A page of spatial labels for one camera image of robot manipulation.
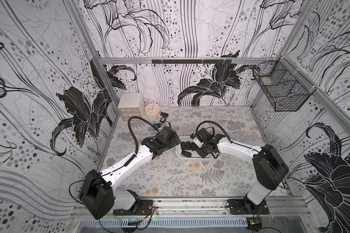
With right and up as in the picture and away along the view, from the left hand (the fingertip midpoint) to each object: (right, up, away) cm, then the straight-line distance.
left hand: (173, 143), depth 83 cm
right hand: (+19, -5, +9) cm, 21 cm away
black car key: (+6, -3, +11) cm, 13 cm away
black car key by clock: (-8, +18, +29) cm, 35 cm away
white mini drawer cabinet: (-31, +25, +21) cm, 45 cm away
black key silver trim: (-9, +14, +28) cm, 33 cm away
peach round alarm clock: (-18, +22, +32) cm, 43 cm away
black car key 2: (+8, -8, +8) cm, 14 cm away
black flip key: (+10, -3, +12) cm, 16 cm away
